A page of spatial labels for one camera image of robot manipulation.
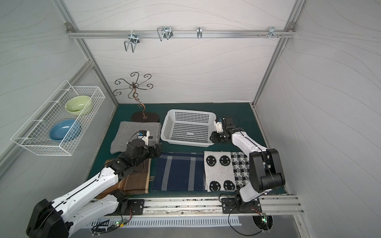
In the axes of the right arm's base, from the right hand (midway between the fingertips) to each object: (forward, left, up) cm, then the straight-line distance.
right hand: (213, 136), depth 92 cm
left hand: (-11, +32, +7) cm, 35 cm away
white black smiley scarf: (-20, -7, -4) cm, 21 cm away
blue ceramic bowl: (-15, +69, +25) cm, 75 cm away
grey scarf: (+5, +60, -4) cm, 60 cm away
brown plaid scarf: (-29, +42, -3) cm, 51 cm away
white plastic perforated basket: (+11, +17, -6) cm, 21 cm away
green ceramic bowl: (-2, +70, +28) cm, 75 cm away
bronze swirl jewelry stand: (+21, +58, -8) cm, 62 cm away
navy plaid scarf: (-21, +20, -5) cm, 29 cm away
